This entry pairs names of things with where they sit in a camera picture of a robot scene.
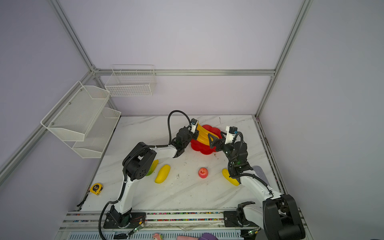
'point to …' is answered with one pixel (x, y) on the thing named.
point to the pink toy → (156, 236)
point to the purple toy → (207, 236)
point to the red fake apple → (203, 173)
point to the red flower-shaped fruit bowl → (204, 148)
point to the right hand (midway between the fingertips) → (214, 133)
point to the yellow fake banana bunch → (203, 135)
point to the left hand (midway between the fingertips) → (196, 124)
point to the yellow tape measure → (96, 188)
